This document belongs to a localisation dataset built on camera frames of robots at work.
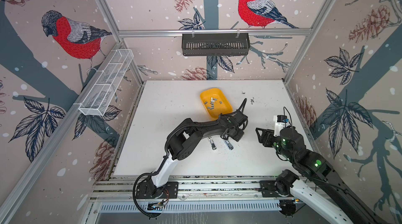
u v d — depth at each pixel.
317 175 0.46
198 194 0.73
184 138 0.56
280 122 0.62
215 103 1.08
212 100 1.10
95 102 0.70
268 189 0.73
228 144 0.88
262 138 0.65
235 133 0.78
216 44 1.04
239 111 0.76
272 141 0.62
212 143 0.88
